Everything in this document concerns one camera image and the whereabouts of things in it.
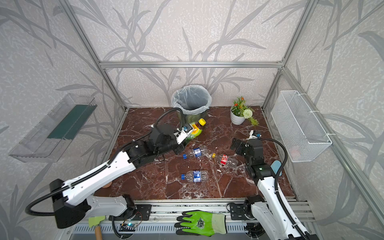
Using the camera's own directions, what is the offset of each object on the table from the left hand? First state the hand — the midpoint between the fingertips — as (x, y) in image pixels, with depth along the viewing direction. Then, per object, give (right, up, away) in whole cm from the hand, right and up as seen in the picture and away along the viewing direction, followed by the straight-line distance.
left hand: (189, 132), depth 70 cm
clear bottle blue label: (+7, -14, +23) cm, 28 cm away
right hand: (+27, -4, +11) cm, 30 cm away
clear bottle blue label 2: (+3, -26, +12) cm, 28 cm away
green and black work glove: (+6, -43, -1) cm, 43 cm away
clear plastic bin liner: (-1, +20, +31) cm, 37 cm away
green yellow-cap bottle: (+4, +2, -5) cm, 7 cm away
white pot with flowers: (+33, +11, +35) cm, 49 cm away
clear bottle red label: (+20, -17, +16) cm, 31 cm away
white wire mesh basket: (+49, -2, -9) cm, 49 cm away
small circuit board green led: (-30, -46, +1) cm, 55 cm away
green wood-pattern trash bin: (-2, +6, +20) cm, 21 cm away
